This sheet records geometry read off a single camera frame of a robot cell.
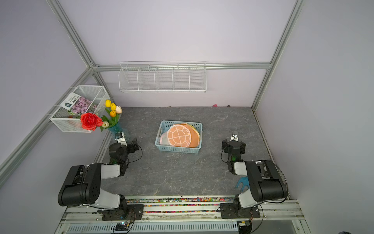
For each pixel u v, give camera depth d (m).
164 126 1.05
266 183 0.46
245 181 0.85
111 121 0.82
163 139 0.96
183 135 0.91
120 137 0.79
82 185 0.46
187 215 0.74
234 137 0.79
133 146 0.87
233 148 0.71
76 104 0.74
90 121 0.65
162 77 0.99
